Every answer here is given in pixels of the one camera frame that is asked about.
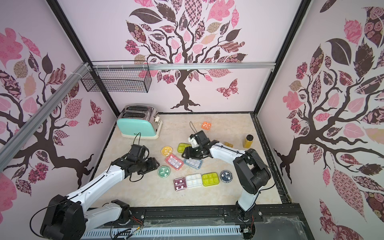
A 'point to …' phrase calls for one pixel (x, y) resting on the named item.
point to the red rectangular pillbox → (174, 162)
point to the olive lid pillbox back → (182, 146)
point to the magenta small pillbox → (180, 183)
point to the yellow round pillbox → (166, 150)
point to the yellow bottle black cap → (248, 141)
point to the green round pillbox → (163, 171)
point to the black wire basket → (130, 76)
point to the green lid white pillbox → (210, 179)
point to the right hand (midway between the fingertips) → (187, 153)
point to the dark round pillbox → (226, 176)
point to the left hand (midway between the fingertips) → (157, 168)
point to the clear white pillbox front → (193, 180)
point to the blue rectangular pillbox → (196, 163)
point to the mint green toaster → (139, 122)
